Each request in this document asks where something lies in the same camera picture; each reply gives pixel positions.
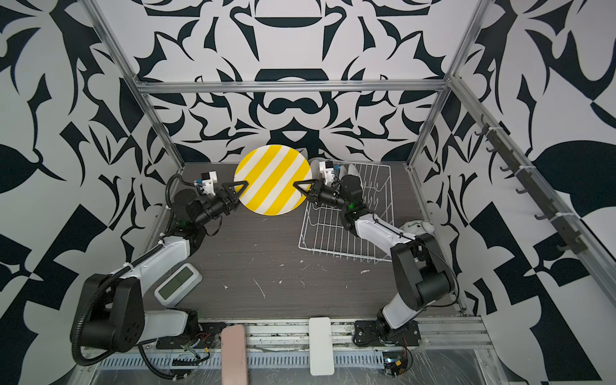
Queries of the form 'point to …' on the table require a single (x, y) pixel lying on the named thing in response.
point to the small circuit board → (395, 362)
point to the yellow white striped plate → (271, 171)
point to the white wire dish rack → (323, 229)
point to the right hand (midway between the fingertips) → (293, 184)
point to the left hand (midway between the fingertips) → (245, 182)
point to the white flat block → (321, 347)
